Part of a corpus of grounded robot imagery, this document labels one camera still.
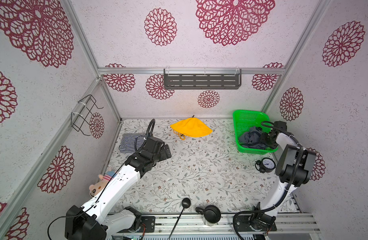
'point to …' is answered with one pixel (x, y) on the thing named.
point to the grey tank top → (251, 139)
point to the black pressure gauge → (266, 165)
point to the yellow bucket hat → (191, 127)
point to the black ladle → (186, 203)
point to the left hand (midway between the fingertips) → (162, 153)
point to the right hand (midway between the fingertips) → (267, 138)
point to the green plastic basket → (243, 120)
